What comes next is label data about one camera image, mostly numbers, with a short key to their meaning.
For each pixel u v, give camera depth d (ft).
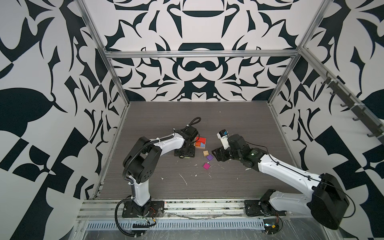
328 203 1.32
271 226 2.34
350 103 1.97
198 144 3.08
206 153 3.03
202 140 3.25
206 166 2.90
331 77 2.30
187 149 2.65
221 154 2.35
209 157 2.98
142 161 1.61
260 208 2.22
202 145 3.08
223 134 2.39
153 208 2.42
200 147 3.08
